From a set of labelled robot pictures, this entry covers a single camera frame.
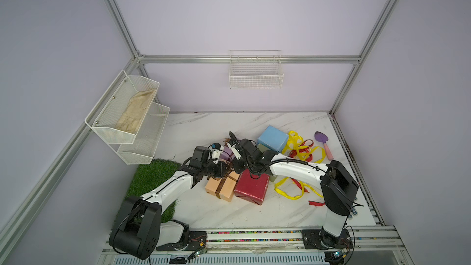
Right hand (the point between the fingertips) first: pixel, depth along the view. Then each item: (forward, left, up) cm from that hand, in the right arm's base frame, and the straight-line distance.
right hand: (235, 162), depth 87 cm
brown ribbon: (-9, +7, -3) cm, 12 cm away
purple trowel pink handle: (+21, -52, -9) cm, 56 cm away
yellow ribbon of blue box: (+15, -33, -10) cm, 38 cm away
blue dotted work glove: (-21, -53, -11) cm, 58 cm away
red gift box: (-13, -8, -2) cm, 15 cm away
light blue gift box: (+15, -20, -1) cm, 25 cm away
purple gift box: (-3, +3, +13) cm, 14 cm away
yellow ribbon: (-14, -29, -10) cm, 33 cm away
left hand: (-3, +4, -1) cm, 5 cm away
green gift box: (+11, -14, -3) cm, 18 cm away
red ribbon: (+12, -39, -8) cm, 42 cm away
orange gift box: (-11, +4, -3) cm, 12 cm away
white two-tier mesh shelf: (+15, +48, +22) cm, 54 cm away
